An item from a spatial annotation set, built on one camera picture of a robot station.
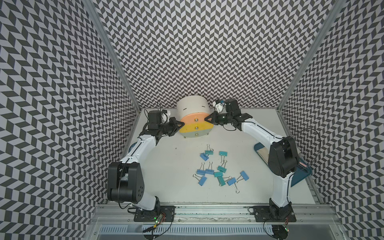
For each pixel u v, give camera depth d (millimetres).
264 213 744
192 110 878
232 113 712
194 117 855
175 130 760
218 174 867
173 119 774
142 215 680
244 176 867
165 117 730
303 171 905
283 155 509
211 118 800
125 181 443
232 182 830
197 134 974
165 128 732
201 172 869
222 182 831
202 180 845
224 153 941
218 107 826
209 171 889
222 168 889
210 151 957
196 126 913
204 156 941
